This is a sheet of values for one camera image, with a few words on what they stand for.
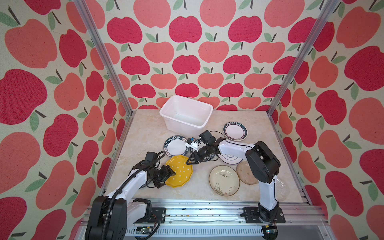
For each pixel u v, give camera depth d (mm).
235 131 1083
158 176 729
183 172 855
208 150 798
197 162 809
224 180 843
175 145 1029
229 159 933
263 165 516
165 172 765
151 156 703
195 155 802
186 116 1171
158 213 749
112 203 420
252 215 732
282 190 824
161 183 797
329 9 700
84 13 708
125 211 442
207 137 786
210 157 939
